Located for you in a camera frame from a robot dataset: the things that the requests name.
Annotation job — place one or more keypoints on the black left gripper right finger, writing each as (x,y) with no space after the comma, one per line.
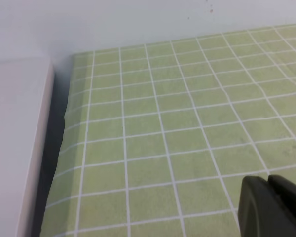
(285,189)

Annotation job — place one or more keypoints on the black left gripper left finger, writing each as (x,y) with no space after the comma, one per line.
(261,212)

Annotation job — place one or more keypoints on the green checkered tablecloth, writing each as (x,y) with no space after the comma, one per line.
(159,136)

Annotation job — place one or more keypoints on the white side panel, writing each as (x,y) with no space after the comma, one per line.
(25,94)

